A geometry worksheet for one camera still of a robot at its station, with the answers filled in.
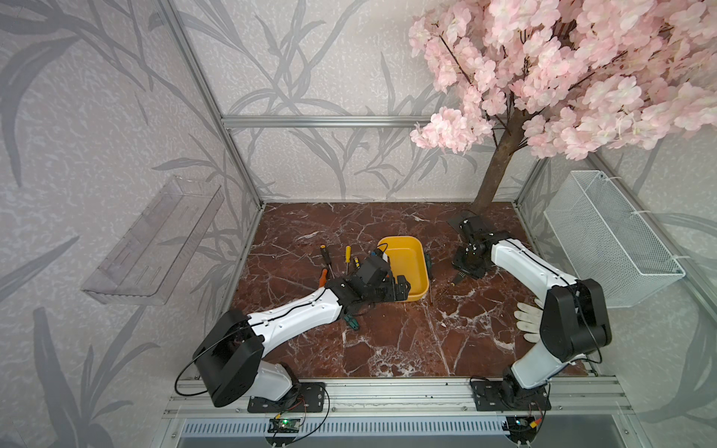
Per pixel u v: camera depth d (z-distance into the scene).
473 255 0.66
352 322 0.85
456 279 0.96
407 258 1.02
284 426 0.71
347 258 1.00
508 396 0.66
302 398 0.73
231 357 0.41
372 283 0.63
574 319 0.45
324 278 0.95
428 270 0.95
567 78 0.56
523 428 0.72
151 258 0.69
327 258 1.02
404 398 0.75
